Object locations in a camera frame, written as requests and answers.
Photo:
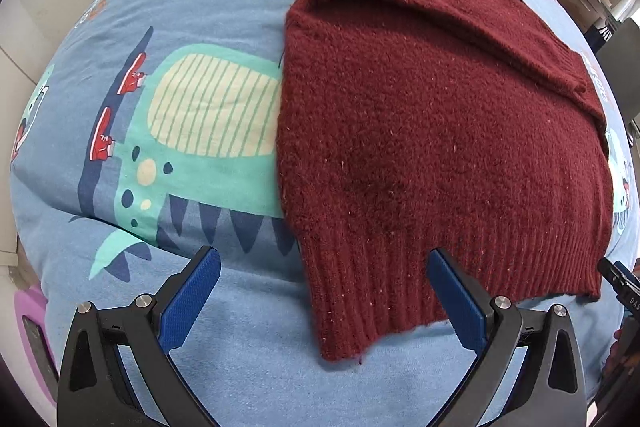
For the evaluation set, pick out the person's right hand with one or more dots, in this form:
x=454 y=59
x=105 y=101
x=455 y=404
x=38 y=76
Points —
x=616 y=349

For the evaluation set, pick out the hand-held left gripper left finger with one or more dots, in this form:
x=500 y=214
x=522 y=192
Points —
x=192 y=294

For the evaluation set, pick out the dark red knitted sweater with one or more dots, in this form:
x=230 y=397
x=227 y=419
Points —
x=425 y=122

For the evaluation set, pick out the purple plastic item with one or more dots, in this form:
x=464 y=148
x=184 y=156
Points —
x=30 y=307

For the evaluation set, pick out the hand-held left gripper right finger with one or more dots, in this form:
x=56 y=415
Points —
x=457 y=294

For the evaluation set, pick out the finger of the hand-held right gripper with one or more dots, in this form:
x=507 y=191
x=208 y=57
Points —
x=622 y=282

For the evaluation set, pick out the grey office chair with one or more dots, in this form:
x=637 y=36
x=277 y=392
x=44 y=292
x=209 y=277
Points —
x=622 y=39

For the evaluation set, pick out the blue dinosaur print bed sheet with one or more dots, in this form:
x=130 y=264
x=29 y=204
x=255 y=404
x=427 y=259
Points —
x=200 y=7

